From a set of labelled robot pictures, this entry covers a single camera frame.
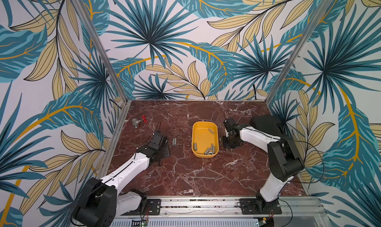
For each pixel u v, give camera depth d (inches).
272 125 39.4
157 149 25.5
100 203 15.6
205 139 38.7
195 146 36.4
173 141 37.7
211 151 36.4
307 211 30.0
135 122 40.6
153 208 28.8
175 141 37.6
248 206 28.8
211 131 40.2
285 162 18.9
